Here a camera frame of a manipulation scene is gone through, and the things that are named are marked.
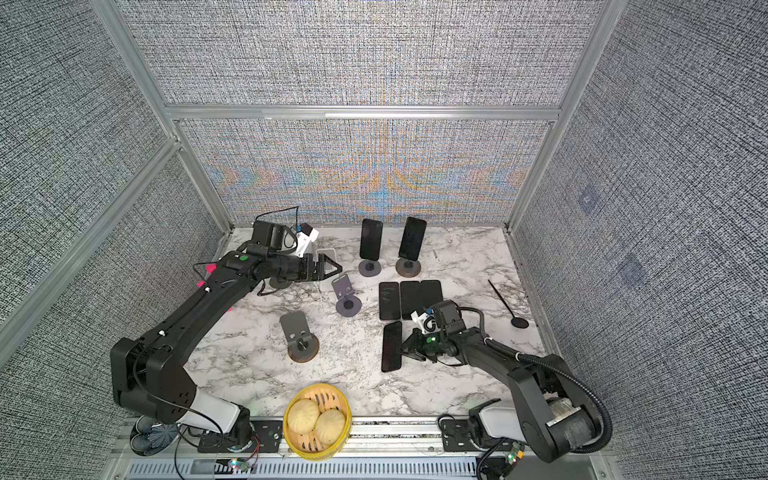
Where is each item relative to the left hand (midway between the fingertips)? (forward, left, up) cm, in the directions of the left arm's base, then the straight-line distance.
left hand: (331, 270), depth 79 cm
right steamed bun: (-34, 0, -16) cm, 38 cm away
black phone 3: (+19, -11, -8) cm, 24 cm away
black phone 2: (-10, -16, -22) cm, 29 cm away
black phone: (+2, -16, -22) cm, 27 cm away
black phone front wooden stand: (+6, -31, -22) cm, 38 cm away
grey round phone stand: (+17, -10, -22) cm, 29 cm away
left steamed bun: (-31, +7, -16) cm, 36 cm away
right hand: (-15, -17, -18) cm, 29 cm away
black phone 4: (+18, -24, -8) cm, 32 cm away
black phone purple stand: (+3, -23, -21) cm, 31 cm away
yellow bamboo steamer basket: (-37, +6, -20) cm, 42 cm away
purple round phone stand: (+2, -3, -22) cm, 22 cm away
